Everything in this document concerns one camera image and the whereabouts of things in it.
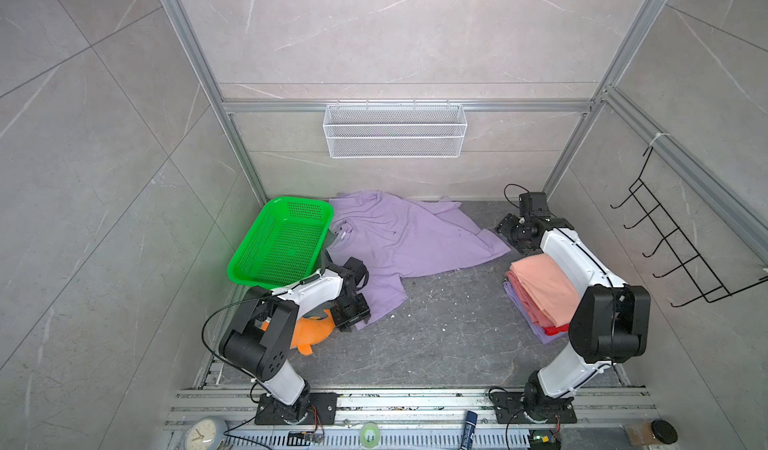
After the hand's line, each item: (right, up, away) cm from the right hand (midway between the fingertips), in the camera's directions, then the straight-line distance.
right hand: (504, 229), depth 92 cm
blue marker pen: (-17, -47, -23) cm, 55 cm away
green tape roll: (-43, -48, -22) cm, 68 cm away
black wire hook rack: (+29, -6, -29) cm, 42 cm away
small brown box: (+21, -46, -26) cm, 57 cm away
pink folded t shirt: (+10, -18, -6) cm, 21 cm away
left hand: (-44, -26, -4) cm, 52 cm away
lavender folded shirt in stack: (+7, -29, -7) cm, 31 cm away
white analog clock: (-78, -47, -25) cm, 95 cm away
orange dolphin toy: (-59, -28, -11) cm, 66 cm away
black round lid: (+23, -43, -29) cm, 57 cm away
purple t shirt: (-34, -3, +17) cm, 38 cm away
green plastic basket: (-74, -6, +14) cm, 75 cm away
